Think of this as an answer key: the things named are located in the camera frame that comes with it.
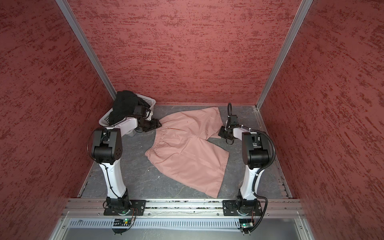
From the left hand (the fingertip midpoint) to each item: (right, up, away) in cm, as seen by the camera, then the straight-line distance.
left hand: (157, 128), depth 102 cm
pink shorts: (+17, -8, -4) cm, 19 cm away
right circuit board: (+52, -45, -31) cm, 75 cm away
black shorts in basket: (-27, +18, +7) cm, 33 cm away
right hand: (+43, -5, +1) cm, 44 cm away
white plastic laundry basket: (-6, +3, -32) cm, 32 cm away
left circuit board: (-7, -44, -32) cm, 55 cm away
